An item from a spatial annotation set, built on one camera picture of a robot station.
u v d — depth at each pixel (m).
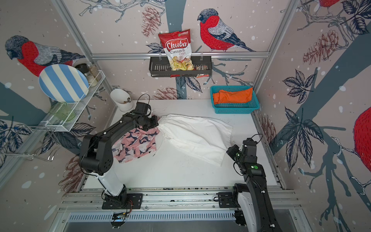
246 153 0.60
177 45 0.80
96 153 0.49
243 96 1.14
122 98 1.10
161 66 0.95
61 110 0.70
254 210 0.49
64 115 0.65
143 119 0.72
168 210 0.72
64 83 0.72
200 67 0.91
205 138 0.90
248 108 1.14
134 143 0.95
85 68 0.80
